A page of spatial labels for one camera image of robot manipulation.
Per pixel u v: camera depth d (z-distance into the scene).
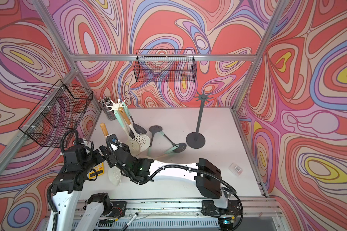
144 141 0.87
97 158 0.64
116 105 0.67
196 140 1.01
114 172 0.73
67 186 0.45
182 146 0.96
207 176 0.46
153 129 1.04
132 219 0.70
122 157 0.48
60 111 0.79
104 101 1.00
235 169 0.85
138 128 0.92
